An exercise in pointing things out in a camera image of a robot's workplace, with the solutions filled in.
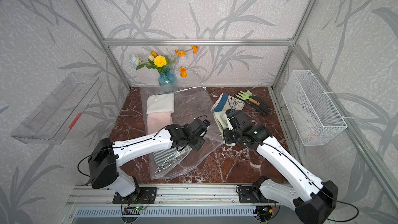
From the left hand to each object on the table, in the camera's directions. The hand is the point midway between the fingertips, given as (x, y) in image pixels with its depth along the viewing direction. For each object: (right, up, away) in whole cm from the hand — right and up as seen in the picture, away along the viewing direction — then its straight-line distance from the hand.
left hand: (200, 141), depth 81 cm
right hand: (+13, +5, -5) cm, 14 cm away
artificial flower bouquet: (-23, +43, +10) cm, 50 cm away
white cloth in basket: (+52, +10, -6) cm, 53 cm away
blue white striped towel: (+17, +21, +27) cm, 38 cm away
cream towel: (+11, +11, -8) cm, 17 cm away
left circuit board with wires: (-30, -30, -9) cm, 44 cm away
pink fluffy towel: (-29, +8, +18) cm, 35 cm away
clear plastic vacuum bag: (-9, +20, +30) cm, 37 cm away
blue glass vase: (-26, +37, +30) cm, 55 cm away
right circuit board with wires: (+30, -31, -10) cm, 44 cm away
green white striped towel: (-18, -8, +1) cm, 20 cm away
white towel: (-31, +19, +29) cm, 46 cm away
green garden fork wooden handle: (+33, +24, +34) cm, 53 cm away
